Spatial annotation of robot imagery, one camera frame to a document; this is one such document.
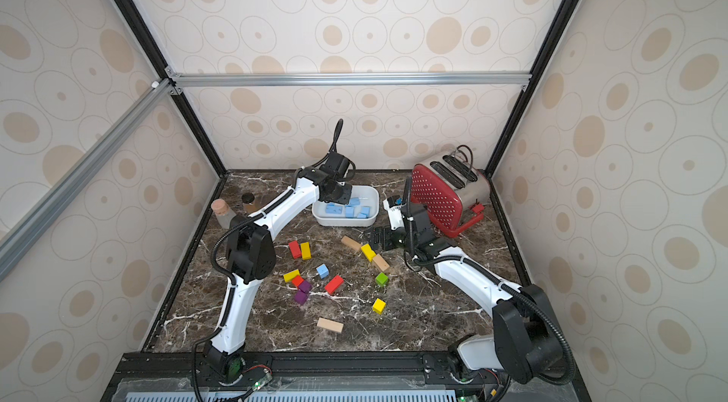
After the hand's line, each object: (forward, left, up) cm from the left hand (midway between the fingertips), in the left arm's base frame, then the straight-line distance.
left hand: (351, 191), depth 97 cm
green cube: (-27, -11, -10) cm, 31 cm away
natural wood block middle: (-21, -10, -11) cm, 26 cm away
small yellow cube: (-35, -9, -11) cm, 38 cm away
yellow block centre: (-16, -6, -12) cm, 21 cm away
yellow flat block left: (-18, +15, -12) cm, 26 cm away
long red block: (-28, +4, -12) cm, 31 cm away
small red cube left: (-27, +16, -11) cm, 34 cm away
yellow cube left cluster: (-26, +19, -12) cm, 34 cm away
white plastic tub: (+6, -6, -10) cm, 13 cm away
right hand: (-16, -12, +2) cm, 20 cm away
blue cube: (0, +1, -12) cm, 12 cm away
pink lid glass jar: (-6, +44, -5) cm, 44 cm away
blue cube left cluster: (-24, +8, -10) cm, 28 cm away
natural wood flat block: (-40, +5, -12) cm, 42 cm away
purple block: (-32, +14, -11) cm, 37 cm away
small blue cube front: (0, -5, -11) cm, 13 cm away
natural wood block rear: (-13, 0, -12) cm, 18 cm away
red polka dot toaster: (-2, -33, +5) cm, 34 cm away
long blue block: (+1, +8, -11) cm, 14 cm away
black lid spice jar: (-2, +37, -6) cm, 37 cm away
